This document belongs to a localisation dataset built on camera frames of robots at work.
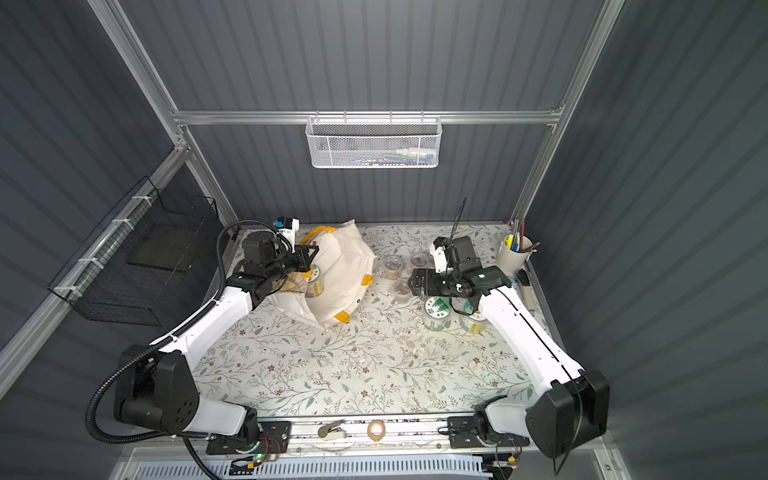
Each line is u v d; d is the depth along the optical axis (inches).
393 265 40.2
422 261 40.2
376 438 29.0
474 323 34.8
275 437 28.6
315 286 37.6
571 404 15.2
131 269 28.4
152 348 17.3
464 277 23.0
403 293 37.3
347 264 41.4
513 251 39.7
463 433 29.0
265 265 25.8
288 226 29.2
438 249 28.3
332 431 29.1
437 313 34.1
